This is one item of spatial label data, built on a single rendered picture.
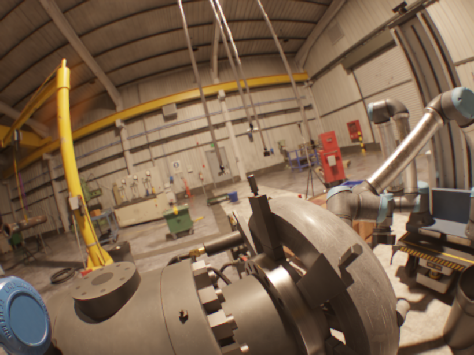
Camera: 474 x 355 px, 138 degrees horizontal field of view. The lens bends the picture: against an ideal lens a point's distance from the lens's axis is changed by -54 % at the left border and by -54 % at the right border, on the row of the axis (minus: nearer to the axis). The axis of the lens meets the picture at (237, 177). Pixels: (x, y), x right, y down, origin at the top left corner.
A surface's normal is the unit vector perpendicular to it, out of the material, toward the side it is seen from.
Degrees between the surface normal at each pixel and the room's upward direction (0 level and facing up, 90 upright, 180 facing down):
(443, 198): 90
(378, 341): 74
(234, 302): 13
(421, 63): 90
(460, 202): 90
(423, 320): 0
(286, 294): 33
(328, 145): 90
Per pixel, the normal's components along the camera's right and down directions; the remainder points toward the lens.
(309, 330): 0.13, -0.47
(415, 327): -0.27, -0.96
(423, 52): -0.94, 0.28
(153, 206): 0.02, 0.07
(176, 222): 0.34, -0.03
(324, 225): -0.10, -0.87
